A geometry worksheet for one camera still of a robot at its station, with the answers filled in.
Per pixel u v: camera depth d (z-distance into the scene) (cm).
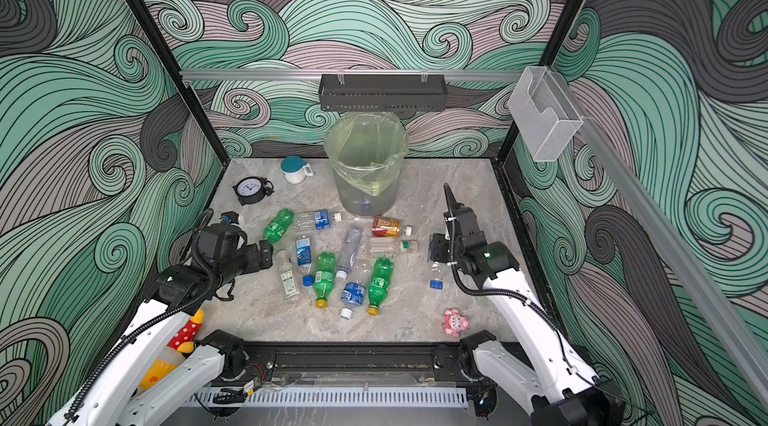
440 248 68
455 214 56
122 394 39
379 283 81
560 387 37
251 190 107
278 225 95
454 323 76
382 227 95
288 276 83
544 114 78
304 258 87
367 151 104
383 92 95
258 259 67
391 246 94
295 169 109
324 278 83
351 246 95
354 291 80
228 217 65
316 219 95
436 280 74
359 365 74
